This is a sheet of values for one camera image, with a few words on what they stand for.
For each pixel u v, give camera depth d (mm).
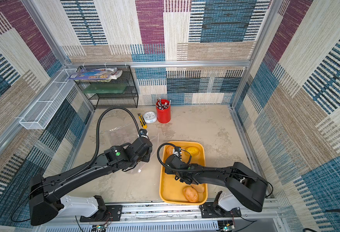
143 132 656
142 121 1087
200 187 745
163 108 992
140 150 559
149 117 1112
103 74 818
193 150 900
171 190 782
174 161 662
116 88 1008
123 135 1043
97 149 503
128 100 1191
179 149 776
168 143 746
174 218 727
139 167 711
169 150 907
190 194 741
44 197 391
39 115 711
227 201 573
